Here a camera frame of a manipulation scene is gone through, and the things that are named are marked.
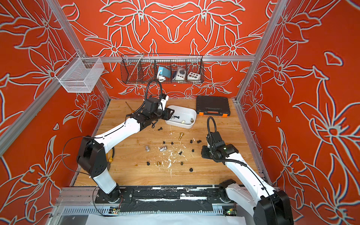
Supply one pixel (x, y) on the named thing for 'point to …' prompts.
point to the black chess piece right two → (199, 141)
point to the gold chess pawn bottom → (158, 163)
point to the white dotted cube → (191, 76)
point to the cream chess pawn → (183, 121)
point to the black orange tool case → (218, 106)
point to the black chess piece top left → (159, 129)
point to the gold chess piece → (191, 120)
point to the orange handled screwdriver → (132, 111)
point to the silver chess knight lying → (162, 149)
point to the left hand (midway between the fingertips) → (172, 109)
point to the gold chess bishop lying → (182, 134)
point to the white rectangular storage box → (182, 116)
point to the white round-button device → (181, 74)
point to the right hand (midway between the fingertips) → (200, 152)
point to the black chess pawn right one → (191, 141)
